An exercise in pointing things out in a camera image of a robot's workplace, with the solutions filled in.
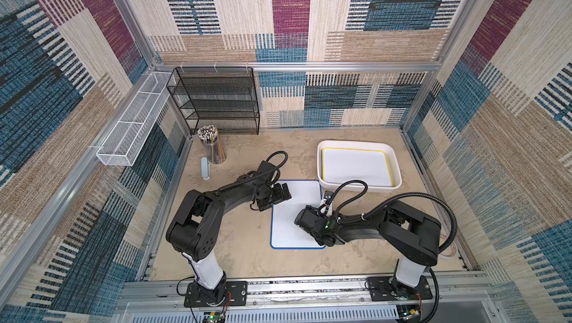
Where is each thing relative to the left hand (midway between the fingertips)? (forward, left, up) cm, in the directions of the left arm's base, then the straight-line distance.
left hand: (284, 203), depth 93 cm
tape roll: (-19, -60, -2) cm, 63 cm away
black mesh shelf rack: (+46, +28, +19) cm, 58 cm away
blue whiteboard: (-11, 0, -3) cm, 12 cm away
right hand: (-3, -15, -3) cm, 16 cm away
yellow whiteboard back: (+22, -27, -5) cm, 35 cm away
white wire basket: (+3, +49, +33) cm, 59 cm away
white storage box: (+27, -38, +5) cm, 47 cm away
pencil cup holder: (+23, +31, +17) cm, 42 cm away
